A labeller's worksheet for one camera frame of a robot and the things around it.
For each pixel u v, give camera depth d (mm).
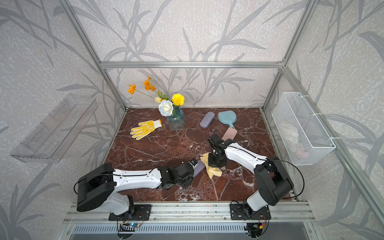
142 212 730
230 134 1019
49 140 653
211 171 793
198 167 845
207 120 1087
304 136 605
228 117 1118
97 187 423
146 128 1083
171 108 756
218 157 720
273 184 438
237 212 726
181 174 650
